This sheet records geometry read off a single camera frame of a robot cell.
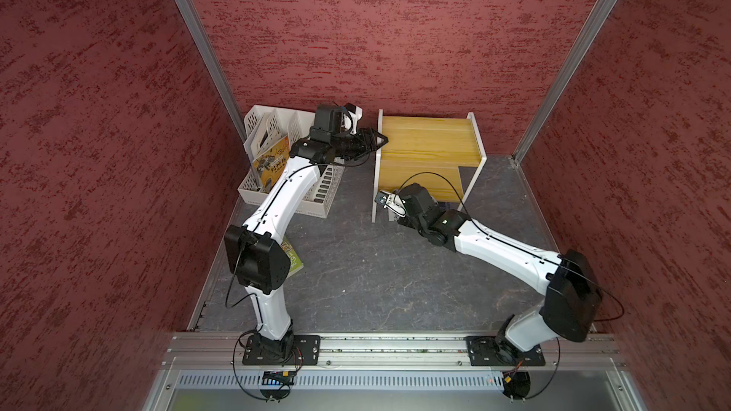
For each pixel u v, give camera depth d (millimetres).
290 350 721
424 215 607
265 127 947
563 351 711
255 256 459
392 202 710
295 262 875
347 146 680
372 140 703
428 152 757
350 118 646
